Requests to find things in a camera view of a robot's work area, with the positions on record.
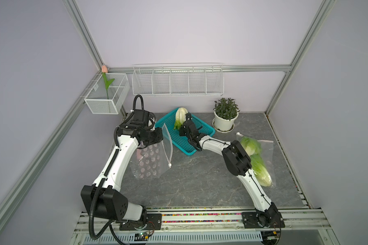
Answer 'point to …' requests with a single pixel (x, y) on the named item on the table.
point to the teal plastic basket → (167, 122)
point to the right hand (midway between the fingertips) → (180, 124)
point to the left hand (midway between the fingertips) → (163, 138)
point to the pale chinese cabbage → (180, 118)
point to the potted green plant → (225, 112)
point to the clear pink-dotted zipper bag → (152, 160)
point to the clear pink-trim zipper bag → (261, 154)
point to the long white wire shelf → (181, 79)
